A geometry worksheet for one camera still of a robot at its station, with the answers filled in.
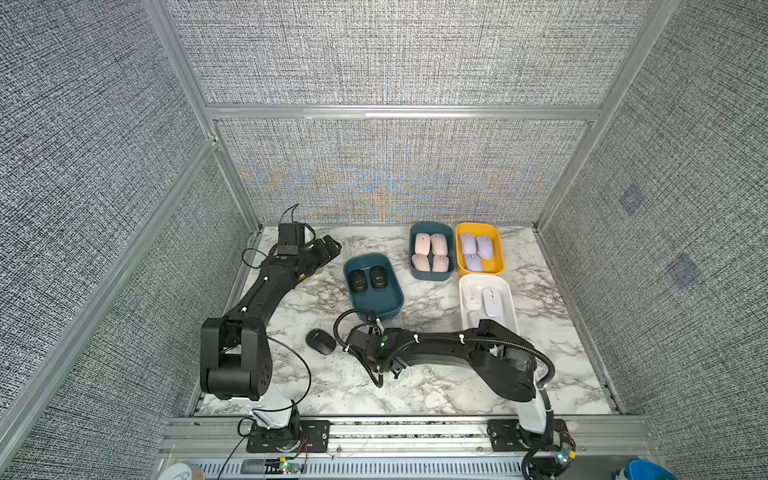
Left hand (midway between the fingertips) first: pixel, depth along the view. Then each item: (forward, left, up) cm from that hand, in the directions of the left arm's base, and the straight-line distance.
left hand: (337, 247), depth 89 cm
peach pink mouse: (+14, -29, -16) cm, 36 cm away
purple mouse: (+5, -46, -16) cm, 49 cm away
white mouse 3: (-9, -42, -16) cm, 46 cm away
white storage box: (-17, -52, -15) cm, 56 cm away
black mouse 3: (-22, +6, -16) cm, 28 cm away
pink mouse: (+6, -28, -16) cm, 32 cm away
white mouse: (-17, -41, -17) cm, 48 cm away
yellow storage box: (+3, -52, -18) cm, 55 cm away
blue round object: (-56, -65, -8) cm, 86 cm away
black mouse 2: (-1, -12, -15) cm, 20 cm away
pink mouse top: (+14, -35, -16) cm, 41 cm away
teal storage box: (-8, -14, -20) cm, 26 cm away
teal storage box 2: (+21, -34, -15) cm, 43 cm away
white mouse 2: (-11, -49, -17) cm, 53 cm away
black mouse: (-2, -5, -16) cm, 17 cm away
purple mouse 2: (+12, -45, -14) cm, 49 cm away
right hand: (-24, -10, -16) cm, 31 cm away
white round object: (-52, +34, -13) cm, 64 cm away
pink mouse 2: (+5, -34, -16) cm, 38 cm away
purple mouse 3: (+11, -51, -16) cm, 55 cm away
